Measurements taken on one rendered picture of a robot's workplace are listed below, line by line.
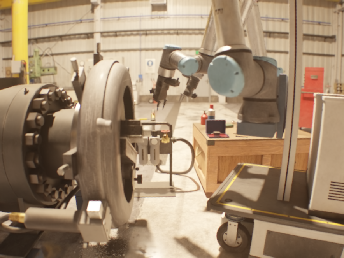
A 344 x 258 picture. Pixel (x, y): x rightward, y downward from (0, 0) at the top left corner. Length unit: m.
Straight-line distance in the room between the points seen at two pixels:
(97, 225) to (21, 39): 4.23
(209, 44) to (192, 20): 10.93
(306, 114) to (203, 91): 7.69
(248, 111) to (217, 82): 0.21
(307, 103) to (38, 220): 4.39
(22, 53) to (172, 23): 8.65
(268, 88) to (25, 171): 1.01
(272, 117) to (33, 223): 0.97
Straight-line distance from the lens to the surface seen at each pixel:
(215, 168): 1.87
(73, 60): 0.82
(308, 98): 4.65
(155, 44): 11.97
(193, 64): 1.14
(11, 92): 1.14
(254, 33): 1.70
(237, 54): 0.90
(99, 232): 0.80
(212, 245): 1.43
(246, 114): 1.04
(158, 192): 2.01
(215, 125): 1.98
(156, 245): 1.42
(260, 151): 1.94
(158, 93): 1.30
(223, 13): 0.97
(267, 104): 1.04
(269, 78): 1.02
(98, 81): 0.86
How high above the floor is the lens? 0.87
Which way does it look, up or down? 11 degrees down
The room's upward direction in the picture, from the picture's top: straight up
